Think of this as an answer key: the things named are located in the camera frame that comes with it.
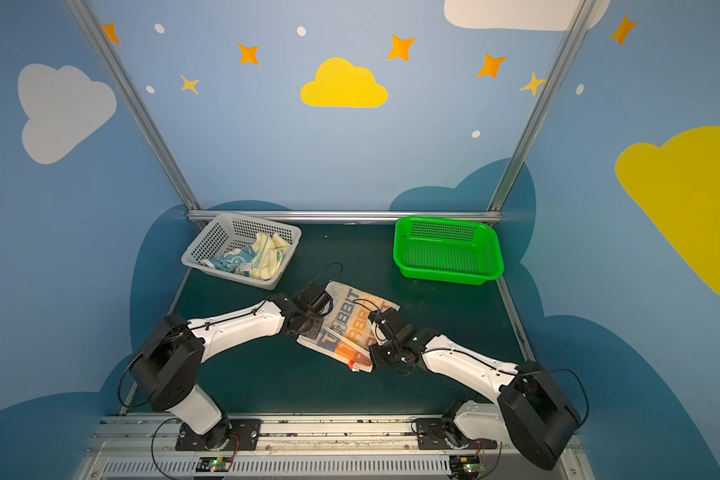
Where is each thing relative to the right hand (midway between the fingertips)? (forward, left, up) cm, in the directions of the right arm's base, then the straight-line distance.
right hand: (375, 352), depth 84 cm
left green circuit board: (-28, +38, -3) cm, 47 cm away
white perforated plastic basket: (+45, +59, 0) cm, 74 cm away
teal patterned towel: (+30, +50, +2) cm, 58 cm away
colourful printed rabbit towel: (+7, +9, -4) cm, 12 cm away
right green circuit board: (-24, -24, -5) cm, 35 cm away
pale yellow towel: (+32, +39, +5) cm, 50 cm away
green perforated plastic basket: (+44, -31, -5) cm, 54 cm away
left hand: (+7, +19, 0) cm, 20 cm away
